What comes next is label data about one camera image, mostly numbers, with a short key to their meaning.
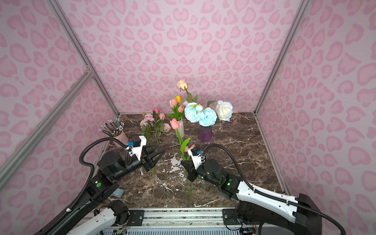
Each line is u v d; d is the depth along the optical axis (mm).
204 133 1103
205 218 747
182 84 760
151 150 636
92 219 568
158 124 1074
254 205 510
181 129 979
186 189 819
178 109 817
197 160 615
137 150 549
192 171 607
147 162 546
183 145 642
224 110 620
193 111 548
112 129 957
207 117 579
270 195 464
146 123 1066
